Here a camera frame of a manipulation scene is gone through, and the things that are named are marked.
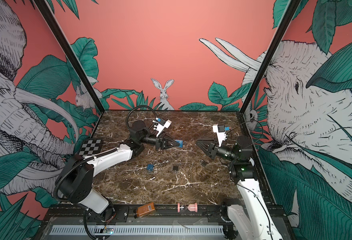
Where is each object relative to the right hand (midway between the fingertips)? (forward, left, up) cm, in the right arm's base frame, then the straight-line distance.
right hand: (196, 144), depth 64 cm
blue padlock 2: (+3, +26, -32) cm, 41 cm away
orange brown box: (-21, +25, -27) cm, 43 cm away
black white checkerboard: (+15, +66, -28) cm, 73 cm away
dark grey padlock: (+6, -7, -33) cm, 34 cm away
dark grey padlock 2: (+2, +10, -32) cm, 34 cm away
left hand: (+1, +8, -2) cm, 9 cm away
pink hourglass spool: (-20, +1, -29) cm, 35 cm away
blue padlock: (+2, +7, -2) cm, 8 cm away
